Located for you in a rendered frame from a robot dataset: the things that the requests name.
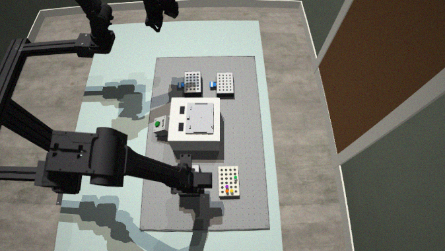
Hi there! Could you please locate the cream tube rack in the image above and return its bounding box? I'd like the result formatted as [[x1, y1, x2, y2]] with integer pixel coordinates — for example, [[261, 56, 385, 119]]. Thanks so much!
[[219, 166, 240, 197]]

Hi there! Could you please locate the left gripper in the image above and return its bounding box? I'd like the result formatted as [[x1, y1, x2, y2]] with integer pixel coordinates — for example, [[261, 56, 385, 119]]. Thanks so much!
[[145, 7, 163, 32]]

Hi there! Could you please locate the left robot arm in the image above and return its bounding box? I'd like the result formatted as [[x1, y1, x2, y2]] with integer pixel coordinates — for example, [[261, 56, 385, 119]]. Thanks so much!
[[75, 0, 179, 50]]

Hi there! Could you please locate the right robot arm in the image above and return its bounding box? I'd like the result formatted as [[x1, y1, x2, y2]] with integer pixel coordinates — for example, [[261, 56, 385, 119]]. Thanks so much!
[[42, 127, 212, 193]]

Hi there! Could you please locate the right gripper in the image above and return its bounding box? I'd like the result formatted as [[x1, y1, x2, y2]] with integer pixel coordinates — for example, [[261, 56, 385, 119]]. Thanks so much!
[[171, 187, 205, 194]]

